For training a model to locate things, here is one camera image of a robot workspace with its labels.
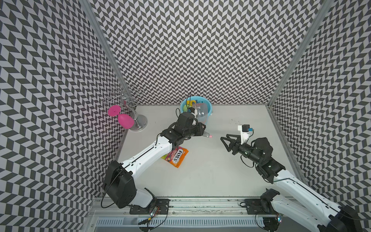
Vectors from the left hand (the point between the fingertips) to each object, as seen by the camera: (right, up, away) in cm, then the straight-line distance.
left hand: (203, 127), depth 78 cm
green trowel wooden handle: (-1, +16, +20) cm, 26 cm away
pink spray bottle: (0, +10, +17) cm, 20 cm away
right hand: (+10, -6, -5) cm, 12 cm away
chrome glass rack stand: (-58, +24, +38) cm, 74 cm away
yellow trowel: (-8, +16, +21) cm, 27 cm away
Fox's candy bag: (-16, -19, +11) cm, 27 cm away
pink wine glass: (-53, +3, +22) cm, 57 cm away
